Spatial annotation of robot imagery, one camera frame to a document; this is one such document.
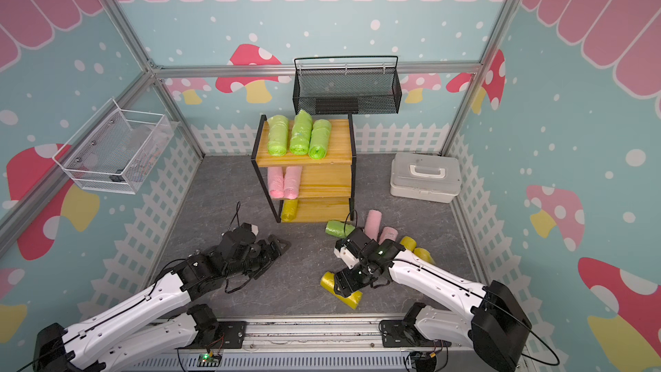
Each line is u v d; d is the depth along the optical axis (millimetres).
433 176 972
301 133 727
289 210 957
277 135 738
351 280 683
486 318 401
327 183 873
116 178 684
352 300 775
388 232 917
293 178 846
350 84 938
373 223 946
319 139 720
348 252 738
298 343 741
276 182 831
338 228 921
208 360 728
